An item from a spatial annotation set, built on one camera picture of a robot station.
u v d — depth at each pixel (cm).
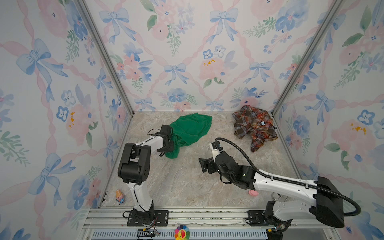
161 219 73
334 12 70
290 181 47
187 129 109
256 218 73
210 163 67
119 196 78
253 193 80
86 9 70
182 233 69
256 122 97
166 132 80
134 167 51
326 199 40
